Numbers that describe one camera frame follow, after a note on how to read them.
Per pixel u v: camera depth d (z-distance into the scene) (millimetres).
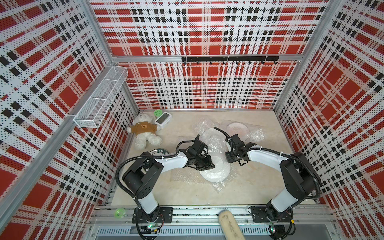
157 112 1147
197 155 720
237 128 1078
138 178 471
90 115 680
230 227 670
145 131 992
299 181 449
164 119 1106
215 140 971
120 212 750
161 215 732
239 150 689
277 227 718
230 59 886
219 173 853
